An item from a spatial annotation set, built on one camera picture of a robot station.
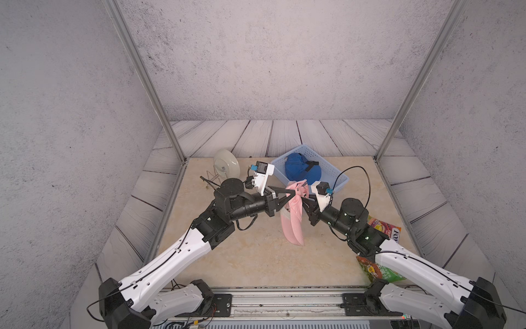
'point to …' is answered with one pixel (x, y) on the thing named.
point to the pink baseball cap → (292, 216)
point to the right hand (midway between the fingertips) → (301, 197)
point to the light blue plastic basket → (279, 166)
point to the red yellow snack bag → (390, 232)
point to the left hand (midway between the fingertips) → (296, 196)
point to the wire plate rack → (219, 177)
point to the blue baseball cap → (297, 168)
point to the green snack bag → (374, 271)
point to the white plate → (226, 164)
